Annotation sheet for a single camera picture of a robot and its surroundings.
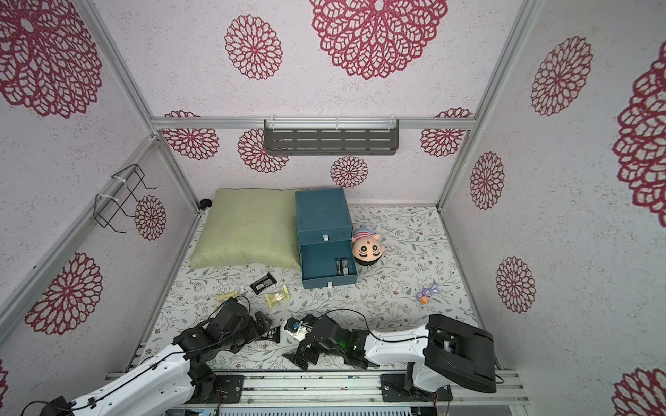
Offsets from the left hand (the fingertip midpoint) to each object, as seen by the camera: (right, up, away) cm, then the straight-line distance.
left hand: (264, 330), depth 83 cm
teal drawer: (+17, +20, +7) cm, 27 cm away
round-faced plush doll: (+35, +25, +13) cm, 45 cm away
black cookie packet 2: (+3, -1, 0) cm, 4 cm away
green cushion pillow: (-7, +33, +12) cm, 36 cm away
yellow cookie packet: (-17, +9, +9) cm, 21 cm away
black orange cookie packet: (+26, +19, +7) cm, 33 cm away
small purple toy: (+54, +9, +6) cm, 55 cm away
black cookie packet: (-2, +13, +12) cm, 18 cm away
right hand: (+9, 0, -7) cm, 11 cm away
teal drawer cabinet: (+20, +33, 0) cm, 38 cm away
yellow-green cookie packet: (+2, +8, +7) cm, 11 cm away
